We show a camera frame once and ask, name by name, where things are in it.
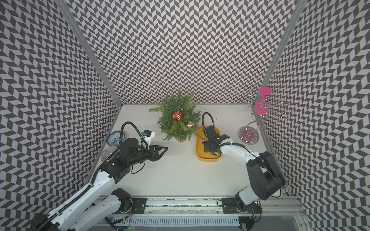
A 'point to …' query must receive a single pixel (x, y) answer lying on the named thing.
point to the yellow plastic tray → (201, 155)
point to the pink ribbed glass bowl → (107, 152)
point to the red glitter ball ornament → (177, 116)
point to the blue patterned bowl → (113, 138)
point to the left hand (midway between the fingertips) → (164, 150)
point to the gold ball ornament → (191, 125)
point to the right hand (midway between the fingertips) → (211, 148)
